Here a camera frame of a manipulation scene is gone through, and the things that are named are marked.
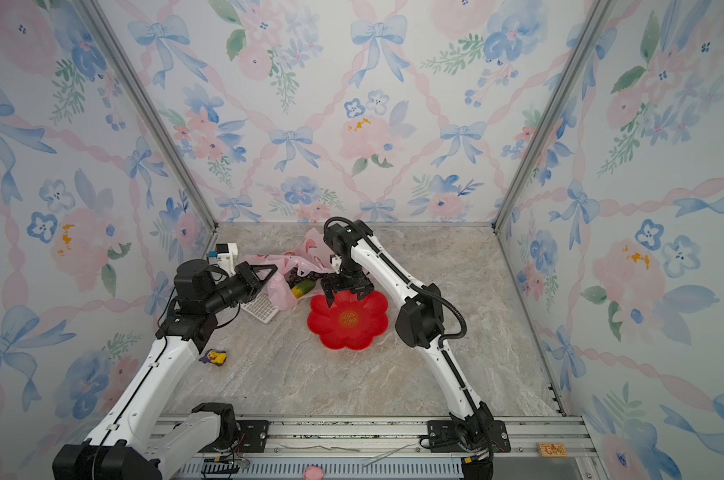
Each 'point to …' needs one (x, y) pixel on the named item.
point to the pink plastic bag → (310, 253)
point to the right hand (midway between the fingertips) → (342, 298)
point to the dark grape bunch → (292, 277)
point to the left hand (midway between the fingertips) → (277, 264)
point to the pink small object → (313, 473)
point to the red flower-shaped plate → (349, 323)
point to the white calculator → (261, 307)
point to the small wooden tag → (552, 450)
